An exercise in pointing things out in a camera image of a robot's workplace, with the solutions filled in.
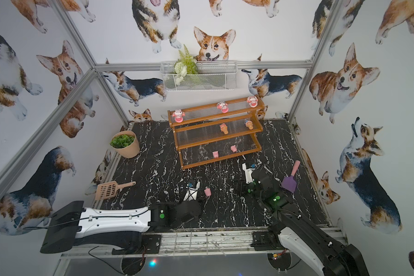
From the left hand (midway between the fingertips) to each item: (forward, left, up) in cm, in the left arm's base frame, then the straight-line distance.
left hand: (206, 199), depth 76 cm
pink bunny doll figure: (+38, -8, +21) cm, 44 cm away
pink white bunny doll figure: (+42, -23, +21) cm, 52 cm away
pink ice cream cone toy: (+36, -9, +6) cm, 38 cm away
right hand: (+7, -12, +1) cm, 14 cm away
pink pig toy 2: (+8, 0, -11) cm, 13 cm away
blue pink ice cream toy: (+38, -23, +7) cm, 45 cm away
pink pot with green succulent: (+30, +44, +2) cm, 53 cm away
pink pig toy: (+33, -15, -8) cm, 37 cm away
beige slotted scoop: (+10, +51, -11) cm, 53 cm away
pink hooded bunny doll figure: (+34, +13, +20) cm, 41 cm away
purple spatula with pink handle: (+11, -44, -10) cm, 46 cm away
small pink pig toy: (+29, -4, -8) cm, 30 cm away
